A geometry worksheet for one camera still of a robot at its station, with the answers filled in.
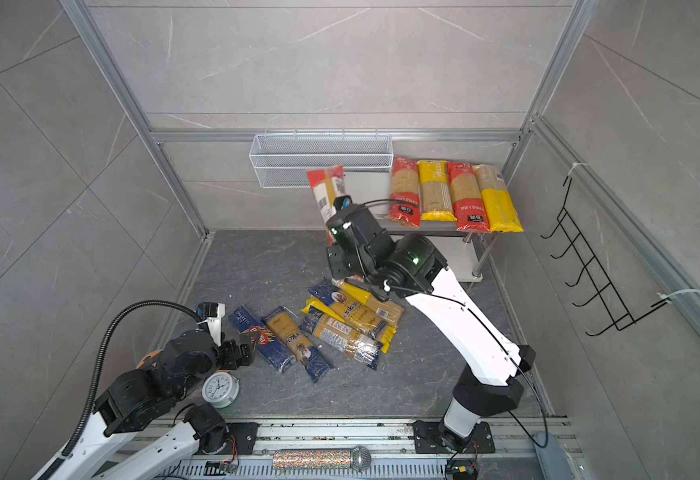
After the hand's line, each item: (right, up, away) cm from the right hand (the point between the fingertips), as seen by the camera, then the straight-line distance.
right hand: (339, 249), depth 63 cm
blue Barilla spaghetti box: (-20, -29, +21) cm, 41 cm away
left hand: (-23, -19, +6) cm, 30 cm away
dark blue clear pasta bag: (0, -26, +25) cm, 36 cm away
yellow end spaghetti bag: (+5, -18, +29) cm, 35 cm away
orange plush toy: (-51, -28, +15) cm, 60 cm away
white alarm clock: (-32, -37, +15) cm, 52 cm away
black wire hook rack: (+59, -4, +5) cm, 59 cm away
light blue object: (+51, -51, +7) cm, 73 cm away
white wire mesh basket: (-22, +32, +37) cm, 54 cm away
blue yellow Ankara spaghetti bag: (-8, -16, +32) cm, 37 cm away
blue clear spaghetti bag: (-16, -25, +27) cm, 40 cm away
